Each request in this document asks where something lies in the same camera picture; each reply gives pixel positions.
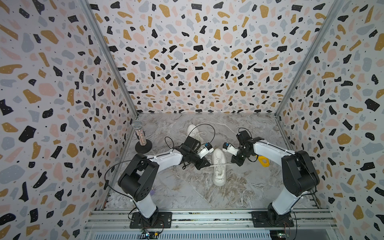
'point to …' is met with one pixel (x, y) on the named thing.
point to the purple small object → (152, 192)
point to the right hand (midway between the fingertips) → (234, 158)
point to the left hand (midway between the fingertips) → (210, 163)
